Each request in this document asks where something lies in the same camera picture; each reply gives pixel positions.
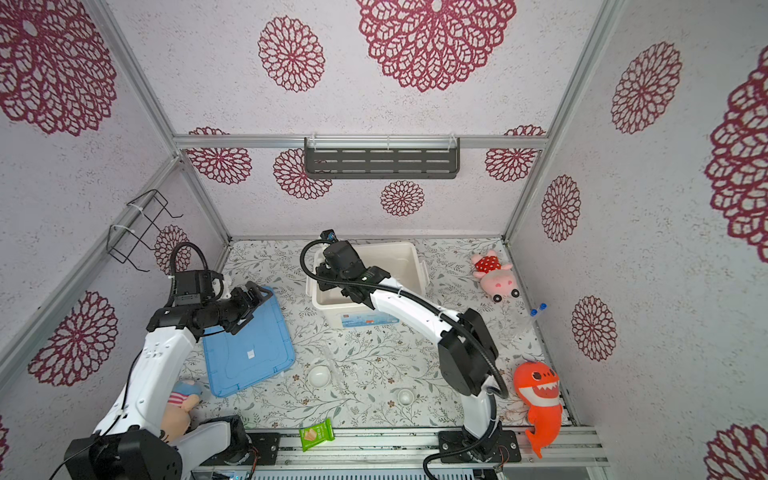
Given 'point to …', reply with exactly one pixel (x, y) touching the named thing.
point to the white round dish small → (406, 397)
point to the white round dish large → (319, 376)
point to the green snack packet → (316, 434)
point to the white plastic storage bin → (400, 262)
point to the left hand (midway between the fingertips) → (263, 307)
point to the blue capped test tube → (543, 306)
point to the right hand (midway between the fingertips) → (320, 262)
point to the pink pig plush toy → (497, 279)
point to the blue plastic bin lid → (257, 350)
